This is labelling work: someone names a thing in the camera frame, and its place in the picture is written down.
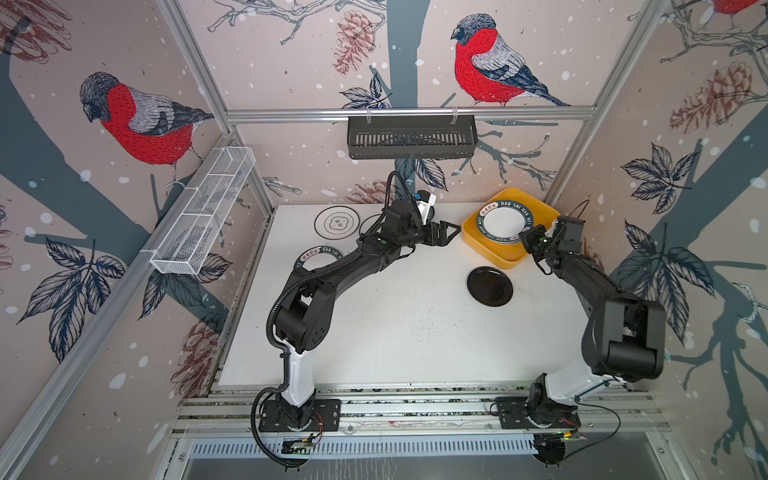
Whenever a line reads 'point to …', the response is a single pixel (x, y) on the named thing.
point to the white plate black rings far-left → (336, 223)
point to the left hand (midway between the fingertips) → (452, 227)
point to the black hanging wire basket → (412, 137)
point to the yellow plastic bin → (508, 255)
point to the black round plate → (490, 286)
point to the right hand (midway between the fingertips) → (519, 232)
